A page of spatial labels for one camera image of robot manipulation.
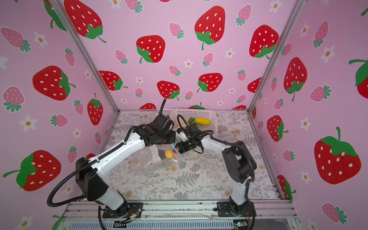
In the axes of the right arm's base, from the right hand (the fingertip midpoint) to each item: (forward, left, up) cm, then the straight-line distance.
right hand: (175, 149), depth 88 cm
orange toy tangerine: (-4, -2, +8) cm, 9 cm away
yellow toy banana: (+30, -15, -4) cm, 34 cm away
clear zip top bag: (-8, +11, -1) cm, 14 cm away
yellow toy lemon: (-3, +4, -2) cm, 5 cm away
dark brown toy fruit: (-3, +9, -1) cm, 9 cm away
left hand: (+1, -1, +12) cm, 12 cm away
